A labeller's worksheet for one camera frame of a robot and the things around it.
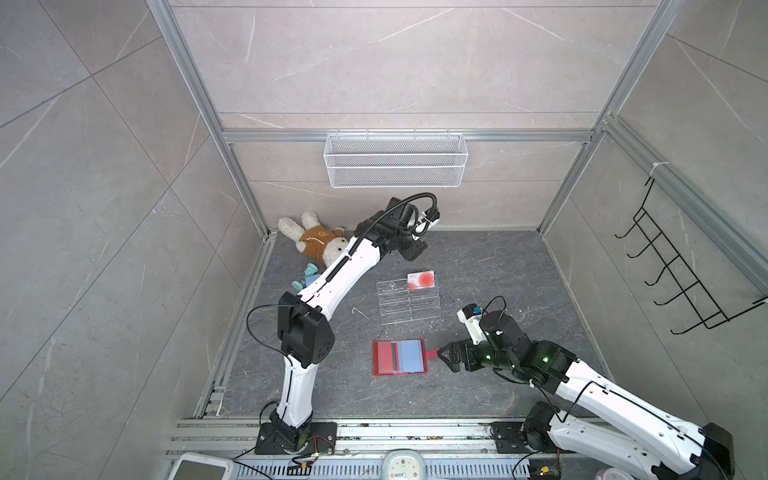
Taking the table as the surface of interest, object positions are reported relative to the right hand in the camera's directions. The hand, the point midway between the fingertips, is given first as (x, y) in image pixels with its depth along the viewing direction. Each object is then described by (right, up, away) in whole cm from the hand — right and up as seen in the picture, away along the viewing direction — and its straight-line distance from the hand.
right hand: (450, 348), depth 76 cm
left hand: (-8, +31, +10) cm, 33 cm away
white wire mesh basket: (-14, +57, +25) cm, 64 cm away
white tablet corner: (-61, -24, -9) cm, 66 cm away
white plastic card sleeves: (-10, -6, +10) cm, 15 cm away
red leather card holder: (-17, -7, +10) cm, 21 cm away
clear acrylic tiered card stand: (-13, +8, +20) cm, 25 cm away
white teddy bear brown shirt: (-43, +30, +30) cm, 61 cm away
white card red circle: (-6, +16, +19) cm, 25 cm away
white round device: (-13, -25, -7) cm, 29 cm away
